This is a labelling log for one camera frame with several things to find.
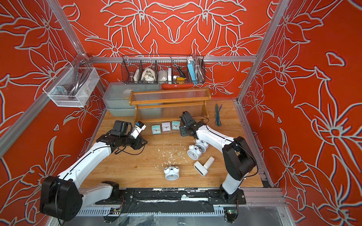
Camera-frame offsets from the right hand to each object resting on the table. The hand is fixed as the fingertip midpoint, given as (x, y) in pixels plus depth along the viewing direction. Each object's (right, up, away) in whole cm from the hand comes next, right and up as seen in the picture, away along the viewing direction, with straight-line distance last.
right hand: (183, 128), depth 90 cm
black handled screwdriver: (-3, +40, +4) cm, 41 cm away
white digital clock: (+10, -21, -12) cm, 26 cm away
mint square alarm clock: (-18, -1, +5) cm, 19 cm away
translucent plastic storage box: (-48, +22, +9) cm, 53 cm away
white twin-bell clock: (+7, -13, -9) cm, 17 cm away
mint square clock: (-5, +2, +7) cm, 9 cm away
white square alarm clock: (-12, +1, +5) cm, 13 cm away
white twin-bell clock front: (-6, -22, -16) cm, 28 cm away
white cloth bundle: (-23, +36, 0) cm, 42 cm away
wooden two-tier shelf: (-11, +16, +7) cm, 21 cm away
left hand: (-24, -5, -7) cm, 25 cm away
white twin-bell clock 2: (+12, -9, -7) cm, 16 cm away
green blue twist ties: (+27, +4, +16) cm, 32 cm away
